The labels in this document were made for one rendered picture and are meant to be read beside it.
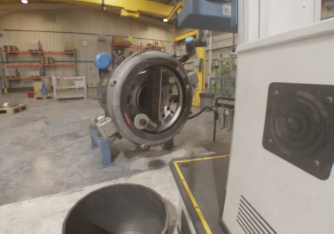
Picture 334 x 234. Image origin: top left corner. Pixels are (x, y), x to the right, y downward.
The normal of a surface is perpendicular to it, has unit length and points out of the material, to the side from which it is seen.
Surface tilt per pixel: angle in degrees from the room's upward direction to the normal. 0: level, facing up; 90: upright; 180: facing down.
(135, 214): 87
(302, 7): 90
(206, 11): 90
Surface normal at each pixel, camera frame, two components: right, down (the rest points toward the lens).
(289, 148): -0.98, 0.04
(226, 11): 0.19, 0.18
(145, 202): -0.44, 0.11
